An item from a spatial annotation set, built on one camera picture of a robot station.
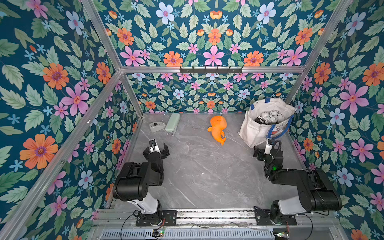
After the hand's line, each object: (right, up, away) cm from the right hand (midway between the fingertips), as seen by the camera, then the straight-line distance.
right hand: (267, 145), depth 92 cm
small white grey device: (-75, +13, +17) cm, 78 cm away
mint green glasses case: (-63, +15, +19) cm, 68 cm away
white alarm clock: (+7, +18, +10) cm, 22 cm away
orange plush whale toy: (-29, +14, +13) cm, 35 cm away
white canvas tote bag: (-8, +7, -1) cm, 11 cm away
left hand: (-69, +1, -1) cm, 69 cm away
